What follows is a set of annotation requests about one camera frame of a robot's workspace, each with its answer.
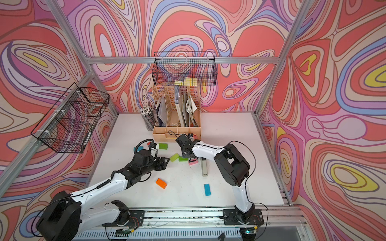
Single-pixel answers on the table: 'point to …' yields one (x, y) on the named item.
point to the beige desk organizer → (177, 112)
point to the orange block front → (162, 184)
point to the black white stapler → (204, 167)
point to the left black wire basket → (68, 126)
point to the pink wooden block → (193, 162)
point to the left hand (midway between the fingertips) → (166, 159)
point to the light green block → (174, 157)
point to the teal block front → (207, 190)
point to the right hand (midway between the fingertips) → (190, 156)
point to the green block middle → (181, 159)
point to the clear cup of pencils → (147, 113)
